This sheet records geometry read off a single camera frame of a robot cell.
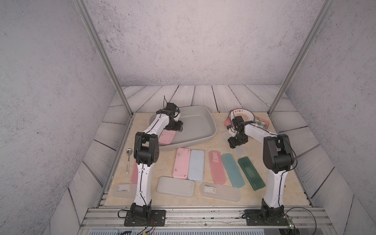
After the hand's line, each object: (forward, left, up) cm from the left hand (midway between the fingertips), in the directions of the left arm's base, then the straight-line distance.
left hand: (180, 128), depth 103 cm
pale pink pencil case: (-27, -1, -5) cm, 28 cm away
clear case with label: (-41, -23, -7) cm, 48 cm away
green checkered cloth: (+8, -62, -6) cm, 63 cm away
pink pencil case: (-6, +9, -3) cm, 11 cm away
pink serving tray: (+10, -35, -5) cm, 37 cm away
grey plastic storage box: (+8, -14, -5) cm, 17 cm away
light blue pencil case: (-26, -10, -5) cm, 28 cm away
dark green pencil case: (-31, -42, -5) cm, 53 cm away
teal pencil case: (-29, -32, -6) cm, 44 cm away
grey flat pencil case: (-37, +2, -6) cm, 38 cm away
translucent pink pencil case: (-27, -24, -8) cm, 36 cm away
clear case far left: (-39, +29, -7) cm, 49 cm away
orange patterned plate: (+16, -52, -4) cm, 55 cm away
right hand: (-11, -38, -4) cm, 40 cm away
